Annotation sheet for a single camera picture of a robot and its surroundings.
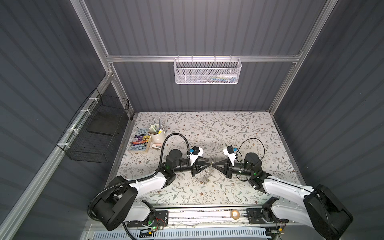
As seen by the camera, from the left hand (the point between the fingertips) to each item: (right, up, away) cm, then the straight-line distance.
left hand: (209, 162), depth 76 cm
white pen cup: (-32, +13, +18) cm, 39 cm away
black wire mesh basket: (-59, +17, -2) cm, 61 cm away
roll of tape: (+13, -27, -1) cm, 30 cm away
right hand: (+3, -3, -1) cm, 4 cm away
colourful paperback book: (-45, +8, +26) cm, 53 cm away
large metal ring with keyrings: (-1, -6, -1) cm, 6 cm away
